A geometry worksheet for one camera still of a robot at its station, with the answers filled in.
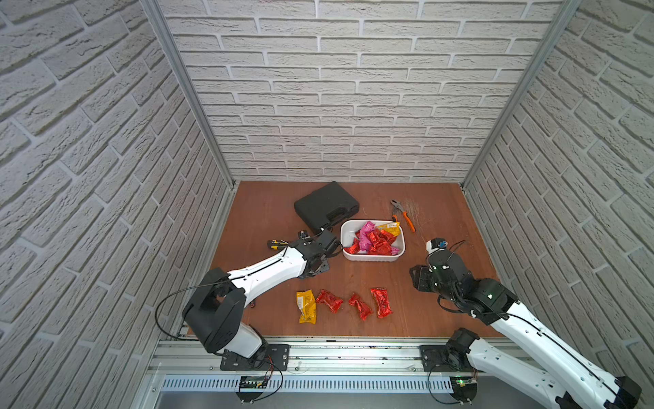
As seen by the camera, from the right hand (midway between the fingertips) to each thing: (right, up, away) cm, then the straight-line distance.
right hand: (418, 271), depth 75 cm
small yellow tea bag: (-3, +11, +20) cm, 23 cm away
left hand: (-31, 0, +11) cm, 32 cm away
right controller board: (+11, -31, -6) cm, 34 cm away
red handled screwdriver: (-53, -14, +8) cm, 56 cm away
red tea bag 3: (-18, +4, +20) cm, 27 cm away
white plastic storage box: (-12, +7, +17) cm, 22 cm away
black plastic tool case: (-29, +21, +28) cm, 45 cm away
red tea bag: (-16, -14, +5) cm, 22 cm away
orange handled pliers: (+2, +19, +35) cm, 40 cm away
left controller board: (-50, -33, -4) cm, 60 cm away
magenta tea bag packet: (-14, +6, +18) cm, 24 cm away
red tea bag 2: (-10, -12, +8) cm, 18 cm away
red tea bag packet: (-26, -12, +6) cm, 30 cm away
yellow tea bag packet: (-35, -12, +4) cm, 37 cm away
